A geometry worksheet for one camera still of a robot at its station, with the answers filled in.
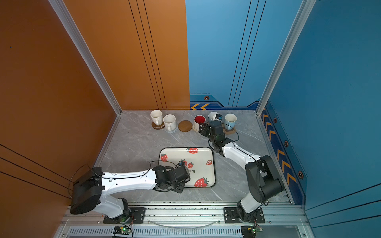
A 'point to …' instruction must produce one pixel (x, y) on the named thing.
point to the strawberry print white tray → (200, 161)
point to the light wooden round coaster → (185, 126)
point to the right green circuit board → (249, 231)
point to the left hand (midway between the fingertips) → (183, 185)
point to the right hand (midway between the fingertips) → (202, 126)
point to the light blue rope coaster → (171, 132)
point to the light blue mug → (230, 119)
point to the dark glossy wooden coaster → (158, 127)
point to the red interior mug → (198, 119)
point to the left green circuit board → (121, 230)
